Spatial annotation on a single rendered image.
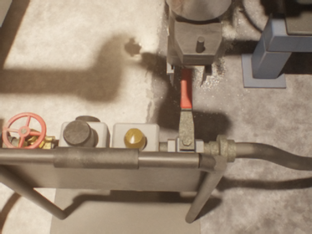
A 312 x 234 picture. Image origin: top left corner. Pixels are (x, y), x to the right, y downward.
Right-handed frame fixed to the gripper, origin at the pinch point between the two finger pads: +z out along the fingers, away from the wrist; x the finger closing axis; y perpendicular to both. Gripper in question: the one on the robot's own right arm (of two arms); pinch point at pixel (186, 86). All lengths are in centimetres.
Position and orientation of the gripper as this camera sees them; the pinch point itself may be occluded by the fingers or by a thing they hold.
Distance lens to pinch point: 66.8
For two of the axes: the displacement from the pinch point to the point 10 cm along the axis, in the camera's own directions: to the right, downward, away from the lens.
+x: -10.0, -0.2, 0.1
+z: 0.0, 4.1, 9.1
